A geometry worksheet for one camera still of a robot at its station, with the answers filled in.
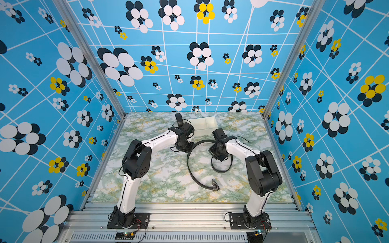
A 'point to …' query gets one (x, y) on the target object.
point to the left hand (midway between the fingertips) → (192, 149)
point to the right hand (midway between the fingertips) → (212, 153)
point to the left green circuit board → (124, 235)
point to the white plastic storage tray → (204, 126)
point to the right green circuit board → (255, 237)
